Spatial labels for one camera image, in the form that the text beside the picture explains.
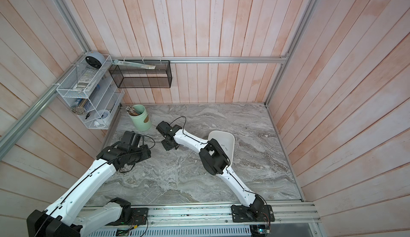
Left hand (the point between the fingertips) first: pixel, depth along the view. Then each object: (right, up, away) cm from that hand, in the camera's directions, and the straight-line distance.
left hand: (146, 155), depth 80 cm
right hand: (+8, +2, +19) cm, 21 cm away
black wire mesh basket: (0, +48, +27) cm, 55 cm away
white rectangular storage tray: (+44, +6, +15) cm, 46 cm away
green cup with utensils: (-9, +20, +15) cm, 26 cm away
